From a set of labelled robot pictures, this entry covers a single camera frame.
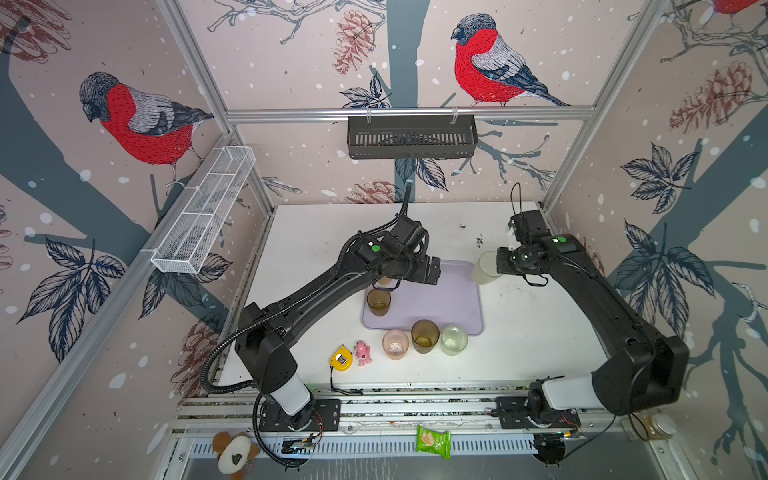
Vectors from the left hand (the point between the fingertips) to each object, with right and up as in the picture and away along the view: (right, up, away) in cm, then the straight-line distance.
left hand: (427, 272), depth 75 cm
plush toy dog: (-45, -41, -8) cm, 61 cm away
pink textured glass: (-8, -23, +10) cm, 26 cm away
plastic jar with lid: (+48, -33, -10) cm, 59 cm away
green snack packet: (+2, -39, -6) cm, 40 cm away
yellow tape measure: (-23, -25, +7) cm, 35 cm away
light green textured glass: (+9, -21, +10) cm, 25 cm away
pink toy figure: (-17, -24, +7) cm, 30 cm away
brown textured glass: (-13, -12, +18) cm, 25 cm away
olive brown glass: (+1, -20, +10) cm, 22 cm away
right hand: (+22, +1, +8) cm, 23 cm away
